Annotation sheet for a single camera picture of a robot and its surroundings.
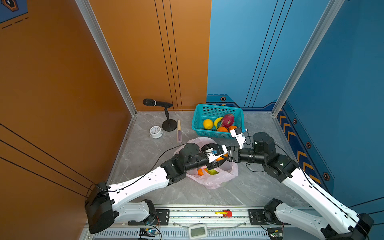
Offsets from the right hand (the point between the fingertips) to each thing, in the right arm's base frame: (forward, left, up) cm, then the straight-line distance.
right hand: (218, 153), depth 65 cm
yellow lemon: (+37, +2, -22) cm, 43 cm away
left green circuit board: (-25, +33, -30) cm, 51 cm away
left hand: (+2, -3, 0) cm, 4 cm away
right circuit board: (-26, -28, -32) cm, 49 cm away
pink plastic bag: (-3, -6, -14) cm, 15 cm away
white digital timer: (-25, +9, -27) cm, 38 cm away
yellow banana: (+41, -5, -25) cm, 48 cm away
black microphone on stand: (+39, +31, -26) cm, 56 cm away
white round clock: (+31, +38, -23) cm, 54 cm away
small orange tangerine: (+1, +8, -21) cm, 22 cm away
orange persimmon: (-3, -1, +1) cm, 3 cm away
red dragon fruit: (+38, -12, -21) cm, 45 cm away
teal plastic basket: (+57, +4, -30) cm, 64 cm away
